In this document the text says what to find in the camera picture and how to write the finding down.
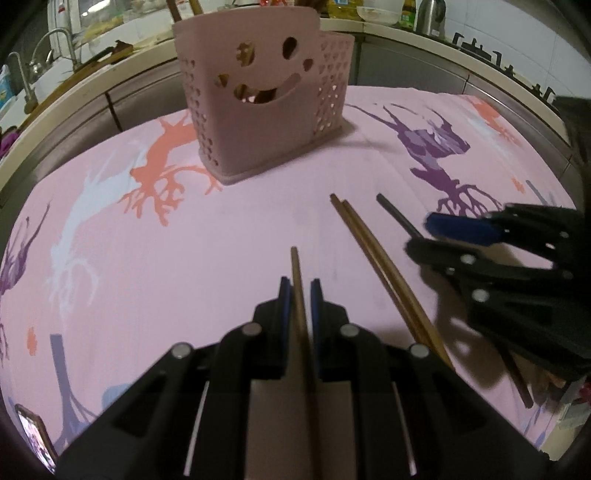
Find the blue and white canister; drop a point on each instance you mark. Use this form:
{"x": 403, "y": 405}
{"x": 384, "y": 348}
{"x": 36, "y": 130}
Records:
{"x": 4, "y": 87}

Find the steel kettle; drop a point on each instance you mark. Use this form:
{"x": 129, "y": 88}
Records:
{"x": 431, "y": 18}

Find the white bowl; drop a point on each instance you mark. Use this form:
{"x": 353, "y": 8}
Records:
{"x": 378, "y": 14}

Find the dark single chopstick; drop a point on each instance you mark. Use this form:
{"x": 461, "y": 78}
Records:
{"x": 397, "y": 214}

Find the gas stove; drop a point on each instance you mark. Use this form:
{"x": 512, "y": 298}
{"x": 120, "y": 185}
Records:
{"x": 489, "y": 50}

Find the wooden cutting board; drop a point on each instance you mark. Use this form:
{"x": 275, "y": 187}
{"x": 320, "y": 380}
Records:
{"x": 104, "y": 57}

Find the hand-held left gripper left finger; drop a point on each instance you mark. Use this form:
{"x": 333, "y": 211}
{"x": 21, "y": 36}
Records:
{"x": 285, "y": 300}

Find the pink plastic utensil holder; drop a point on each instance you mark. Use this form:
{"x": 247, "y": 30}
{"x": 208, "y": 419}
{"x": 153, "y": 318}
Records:
{"x": 272, "y": 134}

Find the light brown single chopstick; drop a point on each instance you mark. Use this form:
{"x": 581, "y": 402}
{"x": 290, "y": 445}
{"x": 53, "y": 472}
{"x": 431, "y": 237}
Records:
{"x": 298, "y": 286}

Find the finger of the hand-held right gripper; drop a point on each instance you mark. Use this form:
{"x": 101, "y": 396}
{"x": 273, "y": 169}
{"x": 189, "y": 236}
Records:
{"x": 443, "y": 256}
{"x": 461, "y": 228}

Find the smartphone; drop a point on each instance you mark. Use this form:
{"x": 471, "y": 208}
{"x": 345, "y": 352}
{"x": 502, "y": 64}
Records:
{"x": 34, "y": 434}

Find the purple cloth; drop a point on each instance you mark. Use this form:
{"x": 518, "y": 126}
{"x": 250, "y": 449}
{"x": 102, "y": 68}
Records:
{"x": 5, "y": 144}

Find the large cooking oil bottle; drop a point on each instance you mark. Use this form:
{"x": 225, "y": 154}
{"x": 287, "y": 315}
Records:
{"x": 344, "y": 7}

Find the green glass bottle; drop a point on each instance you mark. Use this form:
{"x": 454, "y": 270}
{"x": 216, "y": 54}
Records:
{"x": 408, "y": 16}

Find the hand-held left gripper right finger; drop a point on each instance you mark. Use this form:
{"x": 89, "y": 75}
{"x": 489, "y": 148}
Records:
{"x": 316, "y": 300}

